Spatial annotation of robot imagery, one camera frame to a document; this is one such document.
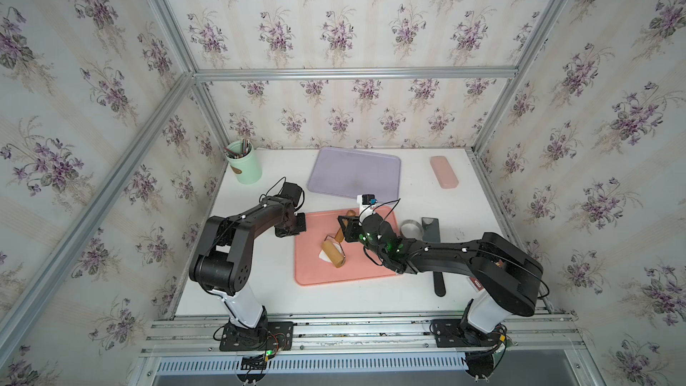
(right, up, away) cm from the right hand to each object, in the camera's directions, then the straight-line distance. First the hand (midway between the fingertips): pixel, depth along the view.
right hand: (342, 219), depth 83 cm
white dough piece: (-6, -13, +4) cm, 15 cm away
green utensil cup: (-37, +19, +15) cm, 44 cm away
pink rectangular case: (+43, +15, +28) cm, 53 cm away
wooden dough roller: (-3, -10, +3) cm, 11 cm away
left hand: (-15, -6, +11) cm, 20 cm away
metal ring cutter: (+25, -6, +12) cm, 28 cm away
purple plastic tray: (+3, +15, +26) cm, 30 cm away
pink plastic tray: (-10, -16, +1) cm, 19 cm away
